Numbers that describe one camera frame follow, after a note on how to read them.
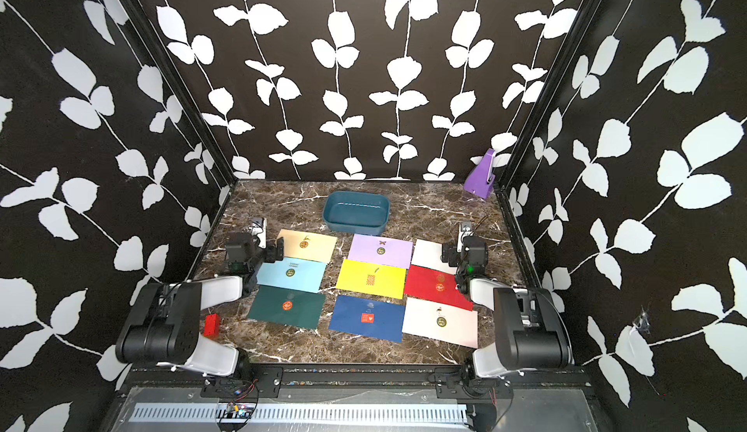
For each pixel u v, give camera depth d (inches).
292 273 37.0
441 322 33.1
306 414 27.6
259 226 45.4
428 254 40.5
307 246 39.8
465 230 31.9
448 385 28.8
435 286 36.7
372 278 36.6
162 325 17.4
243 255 28.2
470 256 28.3
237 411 27.6
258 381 29.0
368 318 33.6
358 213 43.6
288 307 34.1
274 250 34.0
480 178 46.4
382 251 39.6
